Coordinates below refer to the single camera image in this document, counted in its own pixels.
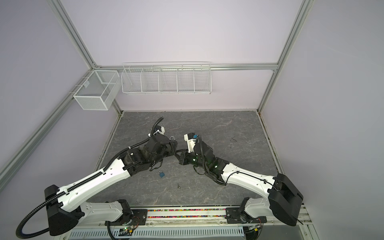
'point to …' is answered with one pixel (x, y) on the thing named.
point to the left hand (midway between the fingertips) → (175, 146)
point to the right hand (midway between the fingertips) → (173, 154)
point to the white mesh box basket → (98, 91)
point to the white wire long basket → (168, 78)
